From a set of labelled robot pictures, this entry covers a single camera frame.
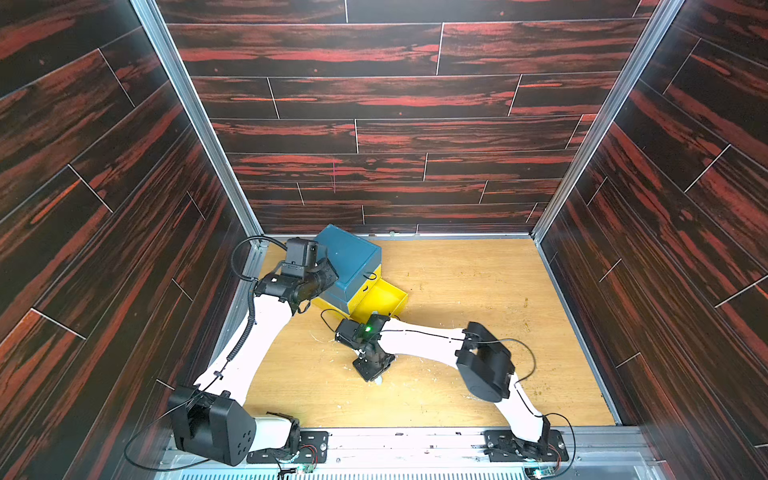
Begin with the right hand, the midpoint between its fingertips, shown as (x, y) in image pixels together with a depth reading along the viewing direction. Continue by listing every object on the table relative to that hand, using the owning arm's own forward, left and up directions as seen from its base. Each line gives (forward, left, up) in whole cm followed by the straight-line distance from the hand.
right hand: (375, 367), depth 87 cm
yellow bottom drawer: (+24, -2, +1) cm, 24 cm away
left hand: (+18, +11, +23) cm, 31 cm away
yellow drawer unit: (+15, +6, +13) cm, 21 cm away
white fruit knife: (-5, -1, +3) cm, 6 cm away
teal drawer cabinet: (+27, +8, +17) cm, 33 cm away
